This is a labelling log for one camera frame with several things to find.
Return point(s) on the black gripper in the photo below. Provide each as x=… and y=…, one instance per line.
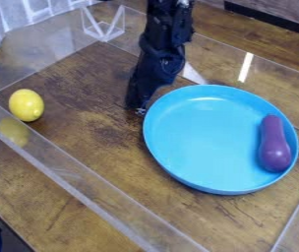
x=155, y=71

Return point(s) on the blue round tray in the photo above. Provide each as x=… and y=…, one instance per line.
x=202, y=132

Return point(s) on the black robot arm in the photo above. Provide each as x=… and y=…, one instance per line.
x=168, y=27

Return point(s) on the purple toy eggplant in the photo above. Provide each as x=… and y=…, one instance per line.
x=274, y=150

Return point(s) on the yellow toy lemon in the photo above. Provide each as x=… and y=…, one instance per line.
x=27, y=105

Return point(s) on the white patterned curtain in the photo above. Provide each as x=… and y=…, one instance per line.
x=20, y=13

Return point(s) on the dark bar on table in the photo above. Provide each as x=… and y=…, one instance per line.
x=262, y=16

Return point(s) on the clear acrylic enclosure wall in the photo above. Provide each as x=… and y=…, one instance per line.
x=82, y=188

